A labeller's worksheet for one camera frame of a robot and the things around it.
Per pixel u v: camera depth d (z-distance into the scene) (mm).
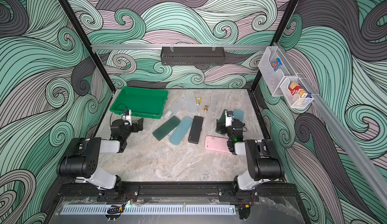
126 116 812
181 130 986
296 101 629
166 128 978
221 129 840
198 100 1097
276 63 833
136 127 850
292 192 749
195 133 925
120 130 731
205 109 1069
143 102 1143
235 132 700
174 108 1097
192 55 950
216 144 882
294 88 660
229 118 807
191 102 1110
